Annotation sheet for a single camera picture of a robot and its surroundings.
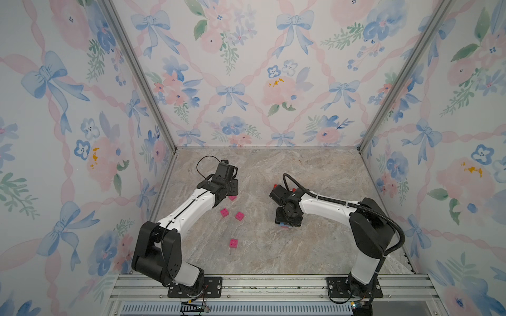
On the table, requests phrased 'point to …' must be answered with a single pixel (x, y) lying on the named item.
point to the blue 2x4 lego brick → (282, 224)
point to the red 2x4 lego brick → (275, 185)
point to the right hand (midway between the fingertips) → (283, 221)
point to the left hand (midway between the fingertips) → (231, 184)
